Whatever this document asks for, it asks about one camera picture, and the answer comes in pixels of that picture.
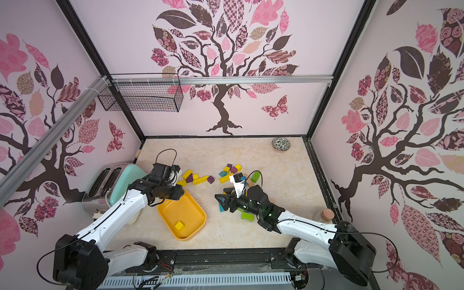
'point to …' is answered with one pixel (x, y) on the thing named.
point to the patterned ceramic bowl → (281, 144)
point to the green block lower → (247, 216)
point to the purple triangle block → (190, 178)
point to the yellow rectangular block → (186, 174)
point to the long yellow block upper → (222, 179)
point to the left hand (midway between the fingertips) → (180, 195)
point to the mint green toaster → (106, 184)
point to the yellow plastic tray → (186, 210)
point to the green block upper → (255, 176)
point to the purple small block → (210, 179)
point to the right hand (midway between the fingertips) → (220, 192)
